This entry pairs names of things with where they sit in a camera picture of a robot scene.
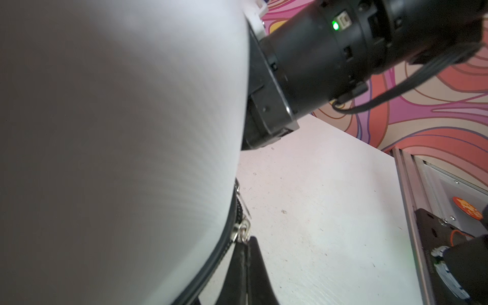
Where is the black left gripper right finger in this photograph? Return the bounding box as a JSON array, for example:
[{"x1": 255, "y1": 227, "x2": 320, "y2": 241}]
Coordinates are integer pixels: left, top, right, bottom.
[{"x1": 247, "y1": 236, "x2": 279, "y2": 305}]

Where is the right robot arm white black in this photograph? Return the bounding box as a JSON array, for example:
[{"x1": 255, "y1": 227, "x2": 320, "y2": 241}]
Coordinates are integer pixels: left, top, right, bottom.
[{"x1": 242, "y1": 0, "x2": 487, "y2": 188}]

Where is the black suitcase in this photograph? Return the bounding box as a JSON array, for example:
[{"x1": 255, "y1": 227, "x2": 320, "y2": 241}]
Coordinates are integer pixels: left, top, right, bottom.
[{"x1": 1, "y1": 1, "x2": 249, "y2": 304}]

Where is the round orange sticker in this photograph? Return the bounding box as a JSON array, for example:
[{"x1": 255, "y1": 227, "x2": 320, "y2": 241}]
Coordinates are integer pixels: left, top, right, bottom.
[{"x1": 452, "y1": 196, "x2": 484, "y2": 221}]

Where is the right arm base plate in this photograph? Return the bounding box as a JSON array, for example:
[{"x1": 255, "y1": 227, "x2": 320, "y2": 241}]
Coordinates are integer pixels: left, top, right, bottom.
[{"x1": 410, "y1": 208, "x2": 487, "y2": 304}]

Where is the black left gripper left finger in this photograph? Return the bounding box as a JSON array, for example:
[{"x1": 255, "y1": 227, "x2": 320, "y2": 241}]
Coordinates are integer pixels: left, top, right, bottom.
[{"x1": 215, "y1": 243, "x2": 248, "y2": 305}]

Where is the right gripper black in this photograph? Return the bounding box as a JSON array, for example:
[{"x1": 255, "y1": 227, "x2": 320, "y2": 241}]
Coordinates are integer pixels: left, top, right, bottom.
[{"x1": 241, "y1": 29, "x2": 299, "y2": 150}]

